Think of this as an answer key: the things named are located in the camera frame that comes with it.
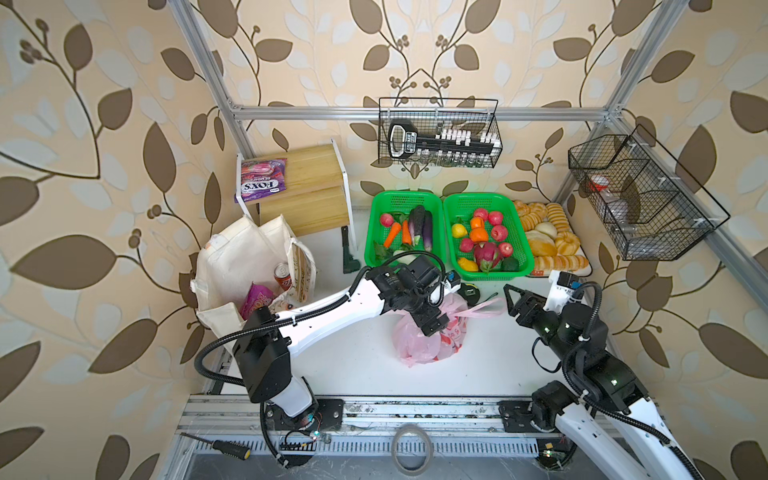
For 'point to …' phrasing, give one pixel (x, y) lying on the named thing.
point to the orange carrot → (395, 229)
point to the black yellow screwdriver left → (230, 448)
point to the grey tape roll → (430, 454)
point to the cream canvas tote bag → (229, 262)
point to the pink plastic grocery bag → (414, 347)
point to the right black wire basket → (654, 209)
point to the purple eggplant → (428, 230)
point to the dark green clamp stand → (350, 264)
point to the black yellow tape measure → (470, 293)
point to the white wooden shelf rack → (315, 198)
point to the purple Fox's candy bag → (262, 177)
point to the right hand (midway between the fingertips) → (515, 293)
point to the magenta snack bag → (256, 297)
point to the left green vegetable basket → (393, 202)
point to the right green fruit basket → (505, 229)
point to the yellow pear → (468, 265)
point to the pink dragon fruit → (486, 255)
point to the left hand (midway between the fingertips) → (439, 308)
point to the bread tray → (554, 241)
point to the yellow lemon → (459, 230)
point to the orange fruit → (478, 233)
